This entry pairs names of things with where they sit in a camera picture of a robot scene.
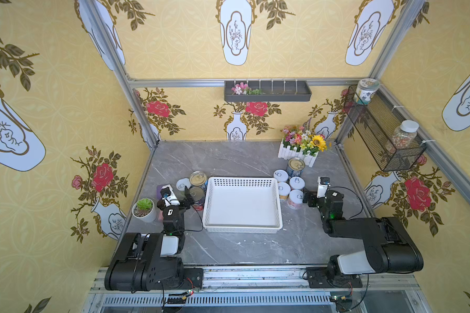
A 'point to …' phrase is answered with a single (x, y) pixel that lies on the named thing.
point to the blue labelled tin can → (198, 178)
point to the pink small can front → (295, 199)
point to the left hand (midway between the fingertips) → (168, 191)
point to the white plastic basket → (239, 205)
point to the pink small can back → (297, 182)
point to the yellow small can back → (281, 175)
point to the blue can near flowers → (296, 167)
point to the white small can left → (181, 183)
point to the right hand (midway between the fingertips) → (318, 187)
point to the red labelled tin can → (196, 195)
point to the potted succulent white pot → (144, 209)
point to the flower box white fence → (299, 142)
